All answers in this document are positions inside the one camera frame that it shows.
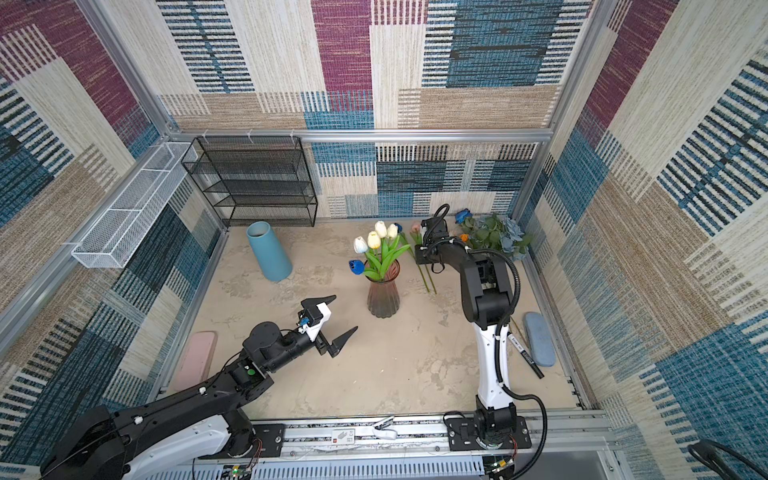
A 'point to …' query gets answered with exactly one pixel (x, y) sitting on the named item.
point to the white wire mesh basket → (108, 245)
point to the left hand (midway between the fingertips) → (344, 307)
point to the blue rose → (462, 215)
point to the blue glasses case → (539, 339)
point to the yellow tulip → (374, 241)
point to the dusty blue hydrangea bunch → (494, 232)
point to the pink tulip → (417, 240)
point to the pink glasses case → (196, 360)
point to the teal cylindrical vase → (274, 261)
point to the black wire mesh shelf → (255, 179)
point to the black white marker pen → (525, 357)
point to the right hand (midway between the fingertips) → (424, 255)
